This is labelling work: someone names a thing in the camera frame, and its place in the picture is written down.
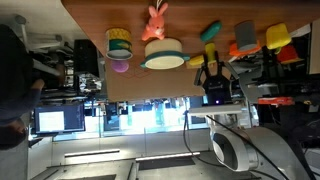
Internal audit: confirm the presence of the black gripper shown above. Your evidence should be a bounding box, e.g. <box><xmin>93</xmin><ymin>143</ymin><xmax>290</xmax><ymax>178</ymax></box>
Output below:
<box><xmin>194</xmin><ymin>49</ymin><xmax>240</xmax><ymax>106</ymax></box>

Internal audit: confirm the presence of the small yellow block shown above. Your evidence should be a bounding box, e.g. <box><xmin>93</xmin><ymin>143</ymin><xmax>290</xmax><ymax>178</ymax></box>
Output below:
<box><xmin>204</xmin><ymin>42</ymin><xmax>217</xmax><ymax>65</ymax></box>

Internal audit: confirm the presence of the white pot with teal rim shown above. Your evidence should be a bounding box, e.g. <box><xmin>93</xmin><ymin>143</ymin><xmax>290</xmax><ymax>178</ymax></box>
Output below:
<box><xmin>139</xmin><ymin>37</ymin><xmax>191</xmax><ymax>71</ymax></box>

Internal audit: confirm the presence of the red and yellow object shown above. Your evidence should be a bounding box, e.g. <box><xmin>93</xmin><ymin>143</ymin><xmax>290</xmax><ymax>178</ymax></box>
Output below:
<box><xmin>275</xmin><ymin>44</ymin><xmax>305</xmax><ymax>65</ymax></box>

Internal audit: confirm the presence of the yellow lemon toy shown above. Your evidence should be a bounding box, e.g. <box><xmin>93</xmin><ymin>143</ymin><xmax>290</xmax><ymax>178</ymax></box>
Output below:
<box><xmin>188</xmin><ymin>54</ymin><xmax>205</xmax><ymax>67</ymax></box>

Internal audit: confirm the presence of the orange toy pan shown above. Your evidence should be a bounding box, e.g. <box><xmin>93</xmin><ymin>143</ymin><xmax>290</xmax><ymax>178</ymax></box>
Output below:
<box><xmin>228</xmin><ymin>40</ymin><xmax>263</xmax><ymax>58</ymax></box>

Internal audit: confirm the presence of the teal oblong toy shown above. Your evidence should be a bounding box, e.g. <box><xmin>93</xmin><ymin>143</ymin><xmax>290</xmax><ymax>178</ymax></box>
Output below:
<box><xmin>199</xmin><ymin>20</ymin><xmax>223</xmax><ymax>43</ymax></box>

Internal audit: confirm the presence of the orange red bar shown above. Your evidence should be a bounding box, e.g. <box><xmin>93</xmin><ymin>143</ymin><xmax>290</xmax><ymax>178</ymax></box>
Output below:
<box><xmin>257</xmin><ymin>96</ymin><xmax>295</xmax><ymax>107</ymax></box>

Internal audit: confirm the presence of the brown cardboard board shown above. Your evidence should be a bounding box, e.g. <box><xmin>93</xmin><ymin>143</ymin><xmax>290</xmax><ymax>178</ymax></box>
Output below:
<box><xmin>104</xmin><ymin>59</ymin><xmax>232</xmax><ymax>103</ymax></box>

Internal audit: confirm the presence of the yellow bell pepper toy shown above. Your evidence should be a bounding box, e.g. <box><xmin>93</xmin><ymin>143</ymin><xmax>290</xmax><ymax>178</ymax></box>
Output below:
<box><xmin>265</xmin><ymin>22</ymin><xmax>293</xmax><ymax>55</ymax></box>

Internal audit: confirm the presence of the pink bunny plush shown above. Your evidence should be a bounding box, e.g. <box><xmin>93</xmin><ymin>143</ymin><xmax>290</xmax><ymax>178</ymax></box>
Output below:
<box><xmin>141</xmin><ymin>2</ymin><xmax>169</xmax><ymax>42</ymax></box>

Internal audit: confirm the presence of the small purple bowl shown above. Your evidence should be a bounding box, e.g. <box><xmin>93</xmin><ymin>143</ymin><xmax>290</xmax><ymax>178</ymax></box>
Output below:
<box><xmin>110</xmin><ymin>59</ymin><xmax>130</xmax><ymax>74</ymax></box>

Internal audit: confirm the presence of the long ceiling light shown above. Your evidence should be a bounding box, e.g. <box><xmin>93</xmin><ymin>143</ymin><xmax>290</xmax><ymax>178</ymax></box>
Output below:
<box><xmin>64</xmin><ymin>148</ymin><xmax>121</xmax><ymax>158</ymax></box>
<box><xmin>134</xmin><ymin>151</ymin><xmax>201</xmax><ymax>163</ymax></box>

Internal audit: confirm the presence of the yellow and green can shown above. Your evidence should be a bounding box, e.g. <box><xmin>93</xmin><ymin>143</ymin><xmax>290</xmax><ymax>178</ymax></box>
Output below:
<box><xmin>105</xmin><ymin>27</ymin><xmax>134</xmax><ymax>61</ymax></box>

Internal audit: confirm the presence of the black computer case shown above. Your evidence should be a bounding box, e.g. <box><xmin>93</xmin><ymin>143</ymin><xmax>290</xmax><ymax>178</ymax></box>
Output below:
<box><xmin>73</xmin><ymin>39</ymin><xmax>100</xmax><ymax>78</ymax></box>

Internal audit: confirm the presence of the computer monitor with lit screen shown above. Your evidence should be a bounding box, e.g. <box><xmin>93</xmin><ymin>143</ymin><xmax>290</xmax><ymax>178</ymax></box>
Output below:
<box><xmin>33</xmin><ymin>103</ymin><xmax>86</xmax><ymax>135</ymax></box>

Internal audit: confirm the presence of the person in dark shirt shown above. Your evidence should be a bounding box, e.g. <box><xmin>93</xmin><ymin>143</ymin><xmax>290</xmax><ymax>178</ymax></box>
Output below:
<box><xmin>0</xmin><ymin>23</ymin><xmax>46</xmax><ymax>152</ymax></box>

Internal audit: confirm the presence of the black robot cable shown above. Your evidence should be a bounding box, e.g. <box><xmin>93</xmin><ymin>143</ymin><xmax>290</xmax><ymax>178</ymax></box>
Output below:
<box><xmin>181</xmin><ymin>109</ymin><xmax>221</xmax><ymax>169</ymax></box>

